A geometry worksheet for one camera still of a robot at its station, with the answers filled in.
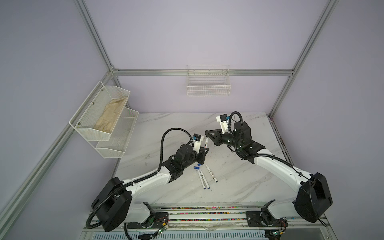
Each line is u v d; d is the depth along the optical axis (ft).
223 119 2.20
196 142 2.27
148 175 1.67
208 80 3.07
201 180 2.82
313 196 1.36
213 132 2.31
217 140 2.21
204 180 2.82
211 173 2.90
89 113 2.28
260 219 2.40
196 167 3.04
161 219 2.42
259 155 1.83
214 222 2.41
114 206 1.34
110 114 2.64
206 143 2.51
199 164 3.05
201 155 2.30
